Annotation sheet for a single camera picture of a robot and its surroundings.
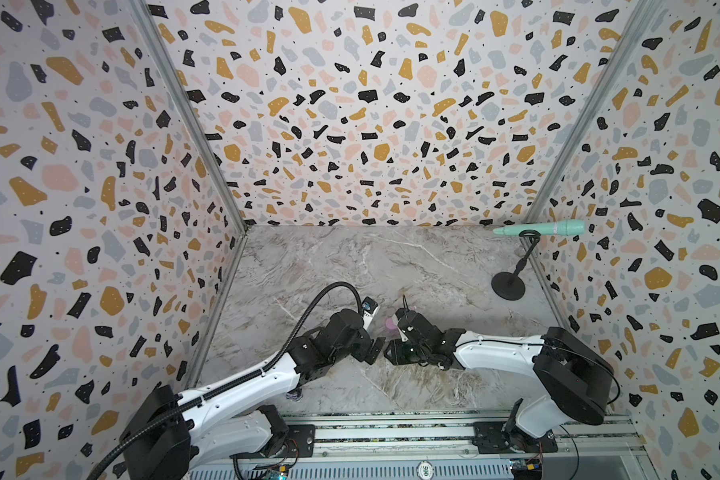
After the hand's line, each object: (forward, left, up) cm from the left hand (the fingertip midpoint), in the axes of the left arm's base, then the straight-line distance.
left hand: (376, 326), depth 78 cm
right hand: (-3, -3, -10) cm, 10 cm away
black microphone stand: (+21, -47, -14) cm, 54 cm away
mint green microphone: (+18, -50, +17) cm, 56 cm away
